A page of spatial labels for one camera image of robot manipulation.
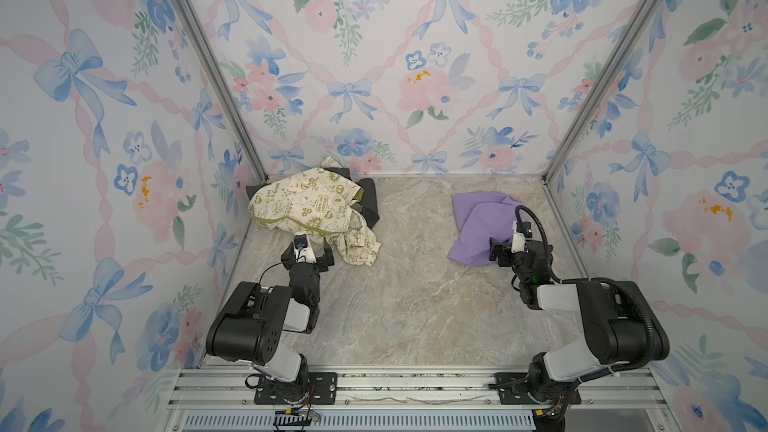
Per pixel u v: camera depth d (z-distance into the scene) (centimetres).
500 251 84
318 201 100
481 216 103
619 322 46
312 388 73
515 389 73
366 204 104
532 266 73
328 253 84
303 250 75
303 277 69
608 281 50
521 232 80
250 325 46
